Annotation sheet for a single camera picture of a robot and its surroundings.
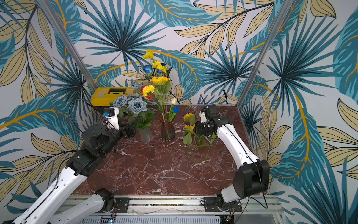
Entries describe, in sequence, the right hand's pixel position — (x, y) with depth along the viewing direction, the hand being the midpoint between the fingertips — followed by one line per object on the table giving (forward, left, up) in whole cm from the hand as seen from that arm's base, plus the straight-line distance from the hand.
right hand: (196, 129), depth 83 cm
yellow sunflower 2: (+2, -7, -17) cm, 19 cm away
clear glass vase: (+4, +32, -10) cm, 34 cm away
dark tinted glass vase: (+8, +18, -12) cm, 23 cm away
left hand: (-6, +34, +17) cm, 38 cm away
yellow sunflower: (+2, +5, -14) cm, 15 cm away
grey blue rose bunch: (+2, +33, +18) cm, 37 cm away
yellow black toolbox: (+32, +63, 0) cm, 71 cm away
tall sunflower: (+18, +2, -11) cm, 21 cm away
